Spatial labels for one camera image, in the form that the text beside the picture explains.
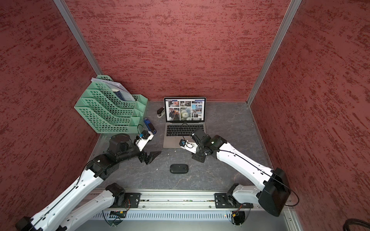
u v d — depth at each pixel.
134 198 0.74
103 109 0.94
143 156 0.62
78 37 0.82
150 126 0.98
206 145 0.58
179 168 0.83
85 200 0.47
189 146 0.66
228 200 0.65
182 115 1.03
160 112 1.09
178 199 0.76
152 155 0.63
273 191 0.38
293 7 0.71
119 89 0.98
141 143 0.62
